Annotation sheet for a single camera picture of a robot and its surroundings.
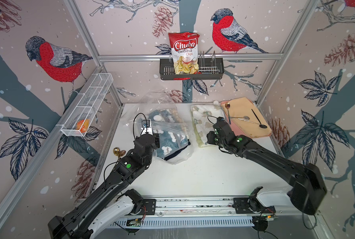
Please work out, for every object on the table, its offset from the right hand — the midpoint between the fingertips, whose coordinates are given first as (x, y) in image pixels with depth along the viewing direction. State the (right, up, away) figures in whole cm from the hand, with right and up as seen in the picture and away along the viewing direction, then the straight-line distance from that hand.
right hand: (207, 134), depth 84 cm
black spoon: (+44, +4, +23) cm, 50 cm away
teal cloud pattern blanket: (-21, -1, +8) cm, 22 cm away
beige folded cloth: (+36, +11, +30) cm, 48 cm away
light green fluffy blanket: (-3, -7, +11) cm, 13 cm away
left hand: (-28, +5, -12) cm, 31 cm away
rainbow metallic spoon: (+22, +19, +34) cm, 45 cm away
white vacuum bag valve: (-30, +9, +9) cm, 33 cm away
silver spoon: (+35, +9, +27) cm, 45 cm away
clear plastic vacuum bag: (-34, +24, +40) cm, 58 cm away
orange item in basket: (-59, +7, -16) cm, 62 cm away
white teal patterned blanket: (+3, +11, +23) cm, 26 cm away
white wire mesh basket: (-66, +9, -12) cm, 67 cm away
